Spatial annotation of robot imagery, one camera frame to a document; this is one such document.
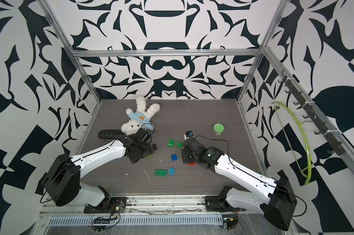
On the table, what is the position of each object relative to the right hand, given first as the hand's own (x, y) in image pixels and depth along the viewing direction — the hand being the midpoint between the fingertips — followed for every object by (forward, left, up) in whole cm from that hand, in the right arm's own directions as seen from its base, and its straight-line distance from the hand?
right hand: (184, 151), depth 79 cm
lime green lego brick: (-3, +19, 0) cm, 19 cm away
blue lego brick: (+2, +6, -12) cm, 13 cm away
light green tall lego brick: (+11, +8, -12) cm, 19 cm away
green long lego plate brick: (-7, +13, -11) cm, 19 cm away
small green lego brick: (+10, +3, -11) cm, 15 cm away
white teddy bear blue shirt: (+26, +28, -4) cm, 39 cm away
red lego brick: (-2, -4, -13) cm, 14 cm away
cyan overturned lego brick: (-6, +7, -13) cm, 16 cm away
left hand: (+3, +21, -7) cm, 22 cm away
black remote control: (+17, +48, -8) cm, 51 cm away
